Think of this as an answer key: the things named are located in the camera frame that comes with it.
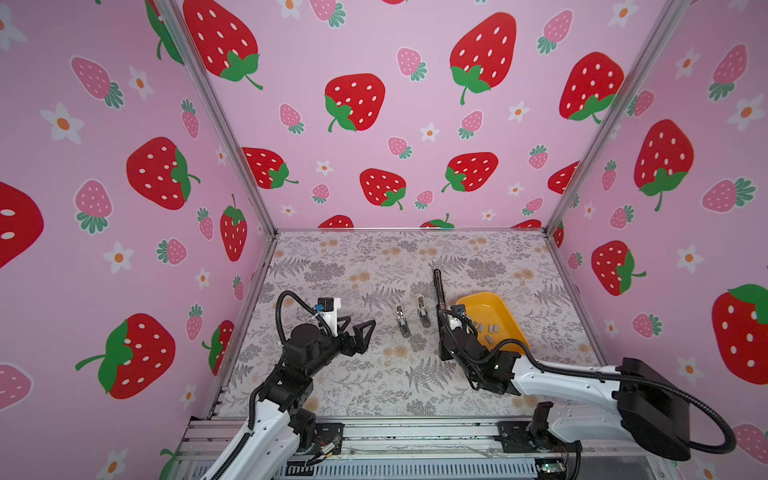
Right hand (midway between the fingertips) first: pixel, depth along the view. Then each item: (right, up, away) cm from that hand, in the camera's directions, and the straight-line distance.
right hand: (440, 330), depth 84 cm
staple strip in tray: (+16, -2, +12) cm, 20 cm away
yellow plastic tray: (+19, +1, +12) cm, 23 cm away
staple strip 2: (+7, +3, -21) cm, 23 cm away
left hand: (-21, +5, -8) cm, 23 cm away
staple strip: (+19, -2, +9) cm, 21 cm away
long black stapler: (+3, +10, +17) cm, 20 cm away
